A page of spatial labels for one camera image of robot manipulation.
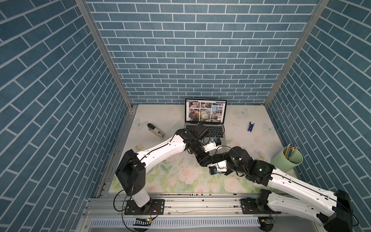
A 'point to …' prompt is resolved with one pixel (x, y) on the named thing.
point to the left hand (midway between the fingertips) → (213, 162)
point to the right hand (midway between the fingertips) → (217, 155)
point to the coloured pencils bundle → (290, 150)
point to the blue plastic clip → (250, 126)
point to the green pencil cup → (287, 165)
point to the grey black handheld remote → (152, 128)
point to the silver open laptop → (210, 112)
